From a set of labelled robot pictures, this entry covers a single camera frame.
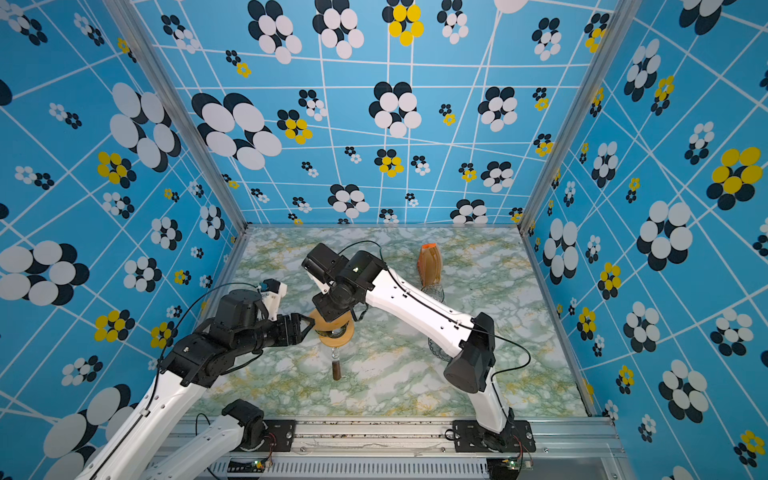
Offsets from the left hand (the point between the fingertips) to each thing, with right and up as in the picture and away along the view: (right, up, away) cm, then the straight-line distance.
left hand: (307, 321), depth 71 cm
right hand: (+5, +3, +2) cm, 6 cm away
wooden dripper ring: (+6, -7, +7) cm, 12 cm away
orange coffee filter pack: (+33, +13, +28) cm, 45 cm away
